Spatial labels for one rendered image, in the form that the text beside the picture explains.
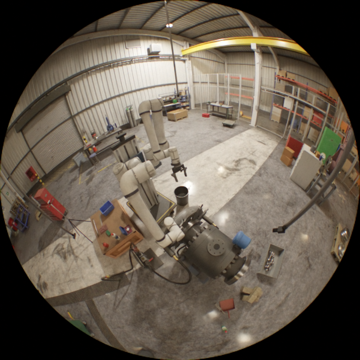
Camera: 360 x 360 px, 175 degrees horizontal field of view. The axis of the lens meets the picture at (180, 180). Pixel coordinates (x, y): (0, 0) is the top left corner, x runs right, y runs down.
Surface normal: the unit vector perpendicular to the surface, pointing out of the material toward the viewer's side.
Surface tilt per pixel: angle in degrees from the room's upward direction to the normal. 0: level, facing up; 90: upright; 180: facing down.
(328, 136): 90
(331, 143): 90
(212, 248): 0
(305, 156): 90
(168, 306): 0
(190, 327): 0
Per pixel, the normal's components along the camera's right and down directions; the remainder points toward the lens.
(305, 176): -0.80, 0.48
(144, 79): 0.60, 0.53
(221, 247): -0.10, -0.70
